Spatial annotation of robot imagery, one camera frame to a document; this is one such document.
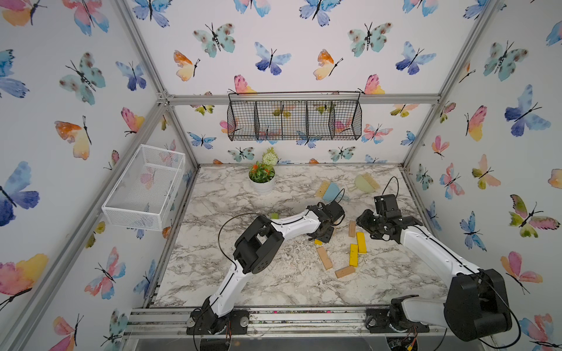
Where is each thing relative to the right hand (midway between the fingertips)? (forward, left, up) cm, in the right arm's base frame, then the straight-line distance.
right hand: (362, 218), depth 87 cm
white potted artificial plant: (+17, +42, +5) cm, 45 cm away
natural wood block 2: (-12, +14, -11) cm, 22 cm away
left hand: (-2, +14, -10) cm, 17 cm away
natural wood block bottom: (-18, +7, -10) cm, 22 cm away
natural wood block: (+1, +2, -10) cm, 10 cm away
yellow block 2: (-6, -1, -10) cm, 11 cm away
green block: (+6, +36, -11) cm, 38 cm away
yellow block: (-7, +17, -9) cm, 20 cm away
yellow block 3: (-11, +3, -11) cm, 15 cm away
